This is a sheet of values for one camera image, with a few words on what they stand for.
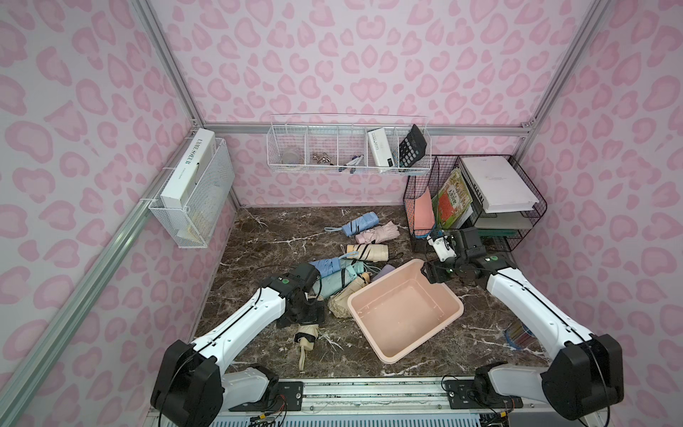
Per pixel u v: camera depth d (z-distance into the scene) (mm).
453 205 1010
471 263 604
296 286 591
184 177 682
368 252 955
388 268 954
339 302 850
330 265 927
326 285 912
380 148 918
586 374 396
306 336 794
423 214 1114
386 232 1054
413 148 915
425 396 749
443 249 740
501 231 975
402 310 902
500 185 952
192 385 391
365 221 1101
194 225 731
